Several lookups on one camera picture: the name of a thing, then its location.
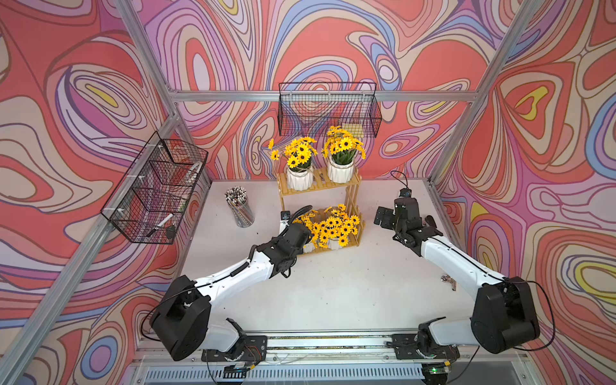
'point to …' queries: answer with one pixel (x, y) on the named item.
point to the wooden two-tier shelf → (321, 183)
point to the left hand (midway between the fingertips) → (295, 238)
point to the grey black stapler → (430, 221)
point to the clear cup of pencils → (237, 196)
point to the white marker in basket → (160, 224)
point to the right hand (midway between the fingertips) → (389, 218)
